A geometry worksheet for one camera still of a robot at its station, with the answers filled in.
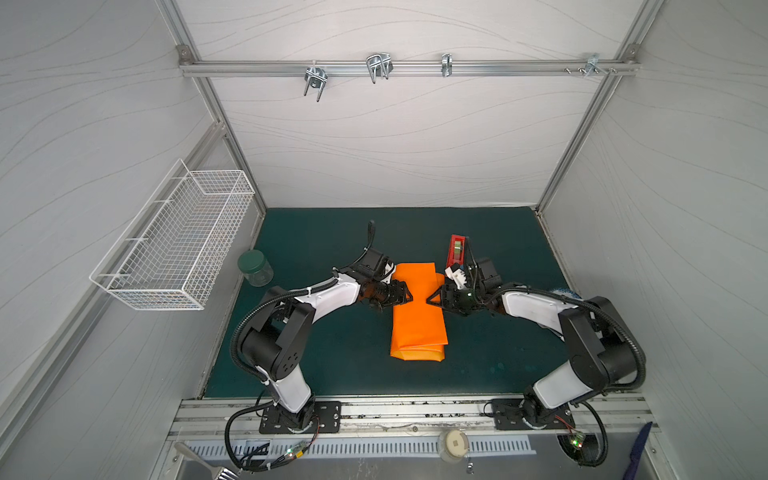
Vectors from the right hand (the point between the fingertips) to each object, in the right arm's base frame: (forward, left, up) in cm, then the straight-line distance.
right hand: (437, 297), depth 89 cm
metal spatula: (-45, +50, -3) cm, 67 cm away
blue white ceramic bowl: (+6, -40, -3) cm, 41 cm away
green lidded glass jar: (+4, +57, +6) cm, 57 cm away
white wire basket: (-3, +63, +27) cm, 69 cm away
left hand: (-1, +9, 0) cm, 9 cm away
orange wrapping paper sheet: (-11, +6, +2) cm, 12 cm away
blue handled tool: (-34, -47, -8) cm, 59 cm away
